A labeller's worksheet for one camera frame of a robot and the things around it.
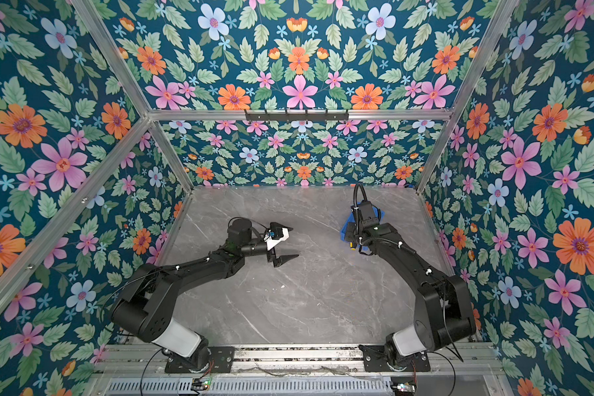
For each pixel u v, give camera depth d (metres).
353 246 0.86
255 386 0.70
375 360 0.73
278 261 0.80
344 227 1.06
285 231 0.72
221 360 0.73
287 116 0.91
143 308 0.45
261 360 0.75
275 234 0.70
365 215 0.67
